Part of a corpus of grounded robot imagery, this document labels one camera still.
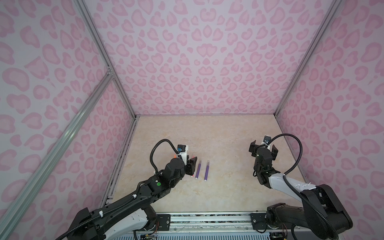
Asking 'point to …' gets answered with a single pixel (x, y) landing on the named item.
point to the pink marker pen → (193, 175)
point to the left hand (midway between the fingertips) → (194, 155)
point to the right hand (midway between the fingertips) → (264, 141)
